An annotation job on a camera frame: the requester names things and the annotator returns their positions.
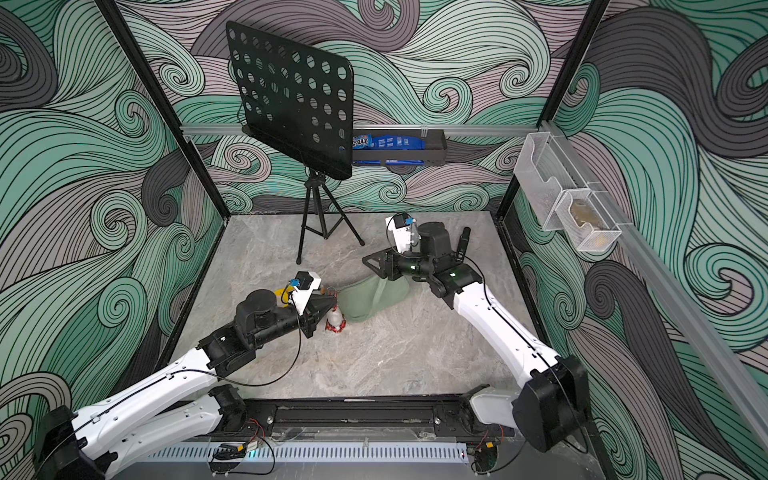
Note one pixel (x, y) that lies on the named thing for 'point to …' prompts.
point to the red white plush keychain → (335, 320)
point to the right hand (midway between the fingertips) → (371, 257)
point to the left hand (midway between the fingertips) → (334, 295)
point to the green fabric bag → (362, 301)
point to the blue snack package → (387, 142)
